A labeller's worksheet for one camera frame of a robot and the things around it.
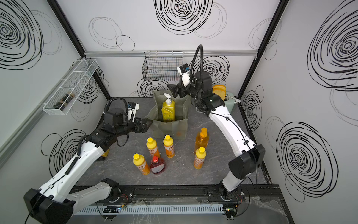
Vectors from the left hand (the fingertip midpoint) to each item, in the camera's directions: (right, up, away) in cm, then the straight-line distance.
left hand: (146, 120), depth 74 cm
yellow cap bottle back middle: (+12, -12, -1) cm, 17 cm away
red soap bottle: (+6, -23, -3) cm, 24 cm away
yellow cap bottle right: (+28, -17, -6) cm, 33 cm away
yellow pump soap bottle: (+10, +6, +15) cm, 19 cm away
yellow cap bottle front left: (-2, -20, -7) cm, 21 cm away
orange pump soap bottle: (+30, -11, +4) cm, 33 cm away
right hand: (+16, +20, -5) cm, 27 cm away
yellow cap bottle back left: (+3, -13, -2) cm, 13 cm away
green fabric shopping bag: (+16, -6, +2) cm, 17 cm away
